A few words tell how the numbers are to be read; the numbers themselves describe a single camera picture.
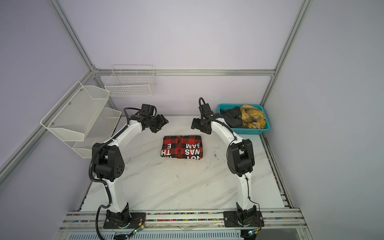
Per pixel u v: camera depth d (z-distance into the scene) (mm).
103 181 539
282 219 754
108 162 516
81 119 781
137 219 734
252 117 1043
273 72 932
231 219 730
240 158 545
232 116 1097
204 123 700
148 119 750
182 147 949
